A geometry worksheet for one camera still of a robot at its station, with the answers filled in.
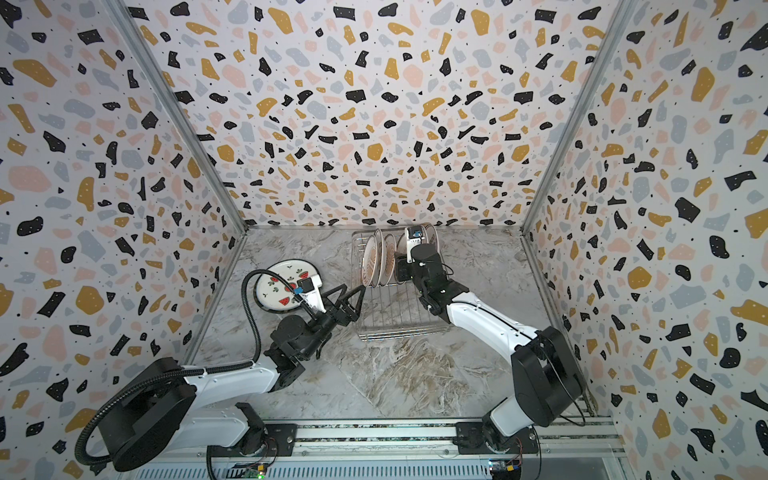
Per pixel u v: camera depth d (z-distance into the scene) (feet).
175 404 1.39
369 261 3.36
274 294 3.29
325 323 2.26
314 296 2.26
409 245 2.44
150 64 2.52
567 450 2.41
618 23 2.36
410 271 2.46
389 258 3.08
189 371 1.52
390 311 3.20
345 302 2.24
